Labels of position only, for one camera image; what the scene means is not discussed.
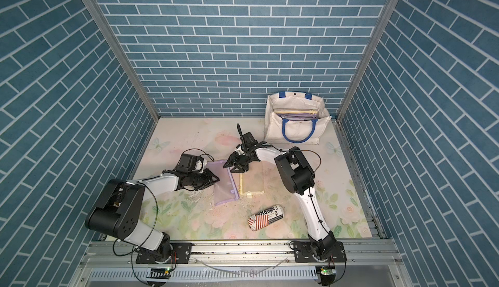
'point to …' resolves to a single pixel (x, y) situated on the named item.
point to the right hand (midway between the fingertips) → (227, 169)
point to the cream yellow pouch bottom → (251, 181)
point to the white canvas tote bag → (305, 131)
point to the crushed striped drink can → (258, 221)
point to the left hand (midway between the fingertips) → (222, 180)
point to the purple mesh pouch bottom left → (225, 189)
